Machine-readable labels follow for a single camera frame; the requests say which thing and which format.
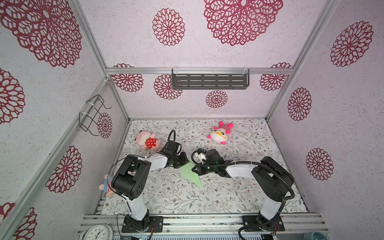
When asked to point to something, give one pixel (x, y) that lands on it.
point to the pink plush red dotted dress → (146, 140)
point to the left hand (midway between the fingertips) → (189, 162)
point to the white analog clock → (99, 232)
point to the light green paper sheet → (187, 171)
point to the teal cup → (315, 235)
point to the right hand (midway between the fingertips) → (191, 168)
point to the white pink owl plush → (219, 134)
